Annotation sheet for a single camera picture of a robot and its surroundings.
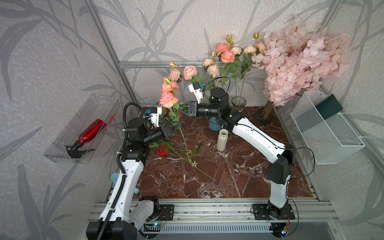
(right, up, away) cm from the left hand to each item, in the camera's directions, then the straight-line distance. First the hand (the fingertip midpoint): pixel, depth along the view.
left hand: (179, 125), depth 67 cm
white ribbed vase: (+22, -9, +19) cm, 31 cm away
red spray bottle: (-38, -2, -4) cm, 38 cm away
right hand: (-1, +8, -4) cm, 9 cm away
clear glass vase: (+35, +15, +32) cm, 50 cm away
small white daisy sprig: (+5, -18, +26) cm, 32 cm away
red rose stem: (-13, -14, +26) cm, 32 cm away
